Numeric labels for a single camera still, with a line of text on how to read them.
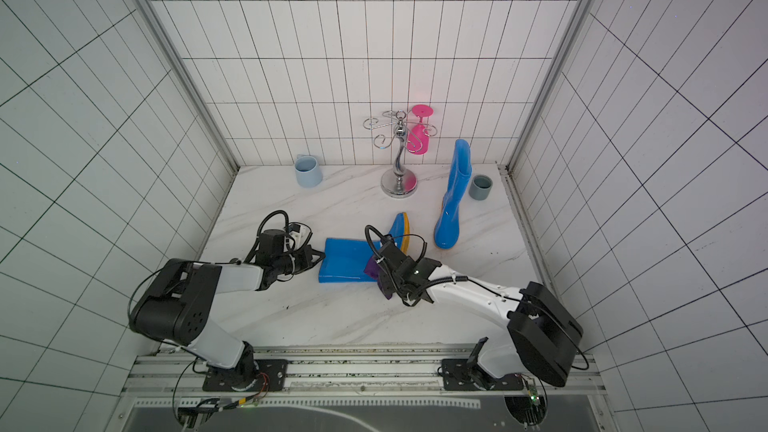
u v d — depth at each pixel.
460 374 0.73
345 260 0.90
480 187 1.05
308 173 1.10
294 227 0.87
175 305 0.46
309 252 0.83
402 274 0.63
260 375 0.72
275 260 0.78
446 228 0.98
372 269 0.85
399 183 1.14
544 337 0.41
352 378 0.74
